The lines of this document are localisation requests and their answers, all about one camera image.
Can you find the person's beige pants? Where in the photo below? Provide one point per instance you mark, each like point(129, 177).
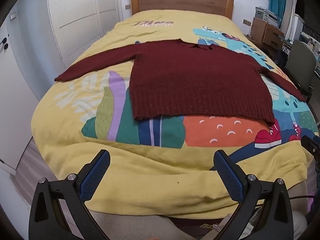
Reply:
point(140, 226)

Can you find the wall switch plate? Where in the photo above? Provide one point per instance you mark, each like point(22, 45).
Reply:
point(127, 6)
point(246, 22)

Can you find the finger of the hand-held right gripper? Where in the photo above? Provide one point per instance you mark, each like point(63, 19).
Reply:
point(312, 143)

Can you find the maroon knitted sweater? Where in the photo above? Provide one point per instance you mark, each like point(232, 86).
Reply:
point(195, 80)

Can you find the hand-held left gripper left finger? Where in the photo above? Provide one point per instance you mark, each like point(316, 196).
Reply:
point(96, 177)

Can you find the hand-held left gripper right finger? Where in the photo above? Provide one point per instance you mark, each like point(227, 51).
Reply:
point(228, 177)

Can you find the wooden nightstand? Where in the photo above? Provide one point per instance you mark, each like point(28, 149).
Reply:
point(267, 35)

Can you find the white door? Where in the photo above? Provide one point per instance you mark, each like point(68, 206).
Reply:
point(20, 85)

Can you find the yellow dinosaur print blanket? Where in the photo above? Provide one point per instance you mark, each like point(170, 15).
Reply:
point(150, 170)

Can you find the wooden bed headboard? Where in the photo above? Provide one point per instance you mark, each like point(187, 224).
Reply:
point(182, 1)

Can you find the grey-green chair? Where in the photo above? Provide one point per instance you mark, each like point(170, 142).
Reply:
point(300, 62)

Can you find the teal curtain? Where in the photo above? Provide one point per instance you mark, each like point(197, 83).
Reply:
point(276, 0)

